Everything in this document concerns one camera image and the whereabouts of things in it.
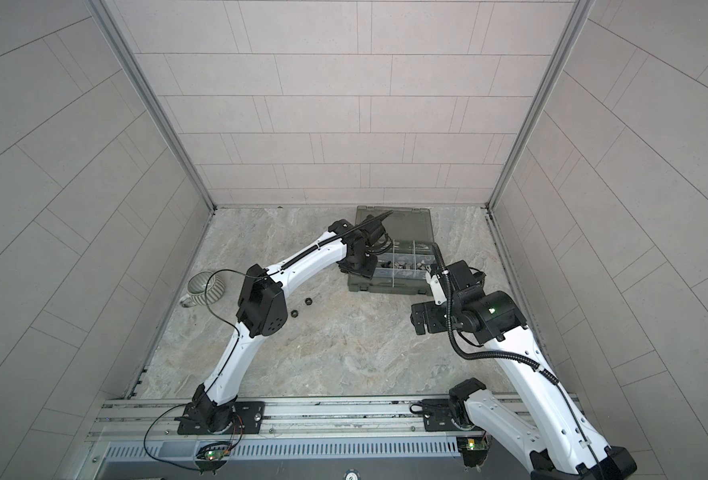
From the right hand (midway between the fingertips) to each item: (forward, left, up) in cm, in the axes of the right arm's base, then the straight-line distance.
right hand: (427, 316), depth 71 cm
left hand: (+20, +11, -9) cm, 25 cm away
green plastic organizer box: (+26, +1, -14) cm, 30 cm away
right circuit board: (-25, -9, -18) cm, 32 cm away
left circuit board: (-23, +49, -13) cm, 56 cm away
